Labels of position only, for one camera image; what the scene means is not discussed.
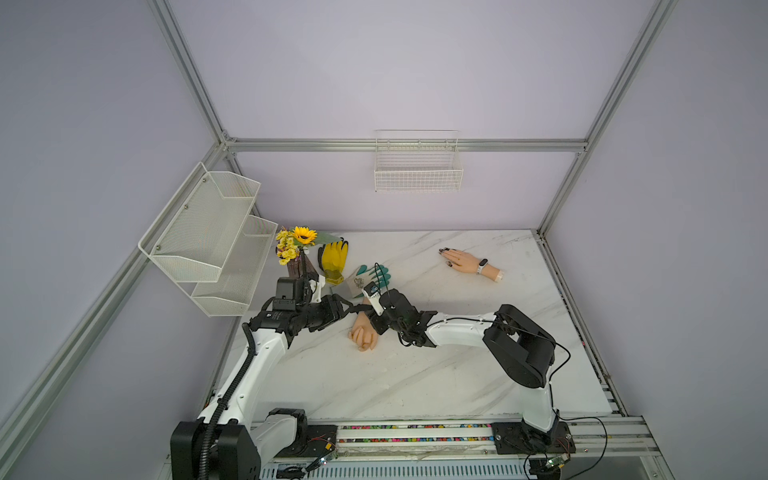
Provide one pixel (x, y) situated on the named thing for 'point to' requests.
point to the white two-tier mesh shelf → (211, 242)
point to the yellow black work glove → (332, 259)
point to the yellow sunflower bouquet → (289, 242)
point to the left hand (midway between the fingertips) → (345, 313)
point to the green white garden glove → (377, 274)
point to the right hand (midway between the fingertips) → (375, 309)
